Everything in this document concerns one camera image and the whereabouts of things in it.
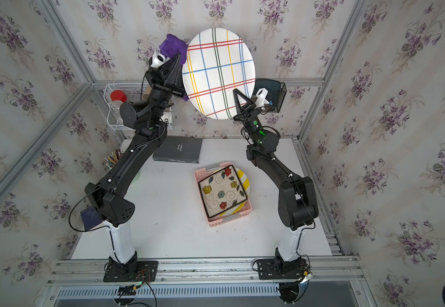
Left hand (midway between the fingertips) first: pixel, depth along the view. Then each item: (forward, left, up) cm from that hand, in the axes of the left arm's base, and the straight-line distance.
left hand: (188, 64), depth 45 cm
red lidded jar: (+37, +42, -32) cm, 65 cm away
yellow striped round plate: (+1, -20, -56) cm, 60 cm away
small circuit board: (-39, +27, -68) cm, 83 cm away
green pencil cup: (+12, +45, -52) cm, 70 cm away
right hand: (+5, -12, -12) cm, 18 cm away
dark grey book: (+29, +16, -62) cm, 71 cm away
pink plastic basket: (-11, -19, -58) cm, 62 cm away
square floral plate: (-1, -9, -60) cm, 61 cm away
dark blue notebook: (-11, +52, -66) cm, 85 cm away
